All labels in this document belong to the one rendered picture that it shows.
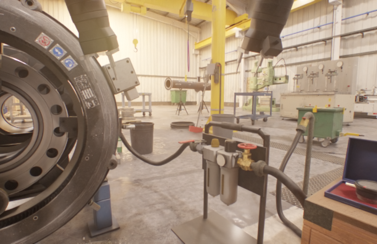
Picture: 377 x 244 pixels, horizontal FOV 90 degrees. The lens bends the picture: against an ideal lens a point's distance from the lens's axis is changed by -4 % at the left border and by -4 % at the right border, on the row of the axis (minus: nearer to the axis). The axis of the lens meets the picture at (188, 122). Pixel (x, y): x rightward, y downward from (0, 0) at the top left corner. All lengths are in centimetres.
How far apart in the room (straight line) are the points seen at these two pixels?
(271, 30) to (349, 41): 1106
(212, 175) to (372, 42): 1064
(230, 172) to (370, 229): 51
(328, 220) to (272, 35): 40
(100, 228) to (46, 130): 63
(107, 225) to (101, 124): 68
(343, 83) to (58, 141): 640
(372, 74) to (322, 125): 782
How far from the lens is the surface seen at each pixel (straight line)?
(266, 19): 47
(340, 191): 59
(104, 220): 121
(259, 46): 48
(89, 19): 48
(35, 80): 80
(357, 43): 1140
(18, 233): 78
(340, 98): 609
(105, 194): 114
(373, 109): 942
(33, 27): 70
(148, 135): 244
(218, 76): 397
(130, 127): 85
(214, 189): 96
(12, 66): 81
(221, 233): 115
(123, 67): 74
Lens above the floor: 69
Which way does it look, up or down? 7 degrees down
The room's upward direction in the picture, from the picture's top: straight up
